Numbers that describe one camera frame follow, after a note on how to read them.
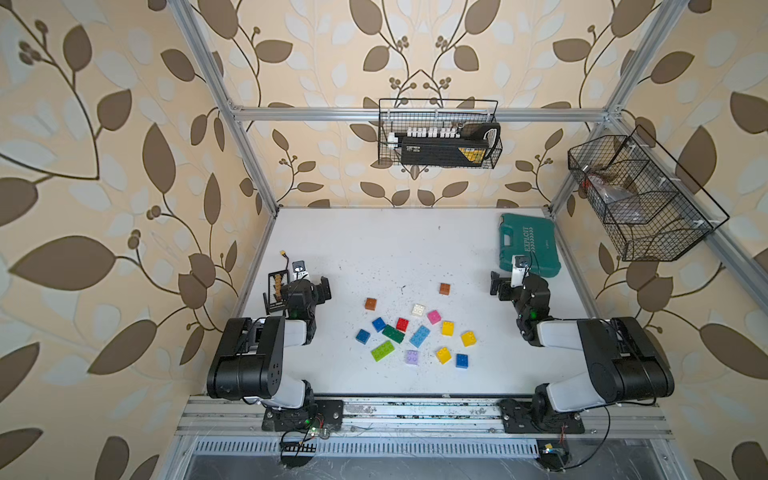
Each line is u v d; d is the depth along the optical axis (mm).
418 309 914
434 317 909
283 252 1081
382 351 847
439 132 825
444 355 833
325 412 759
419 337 875
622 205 706
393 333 886
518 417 732
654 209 722
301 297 719
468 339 865
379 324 889
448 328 887
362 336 861
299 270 811
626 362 443
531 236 1050
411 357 826
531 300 712
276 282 983
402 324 890
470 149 833
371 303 934
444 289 964
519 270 804
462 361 823
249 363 449
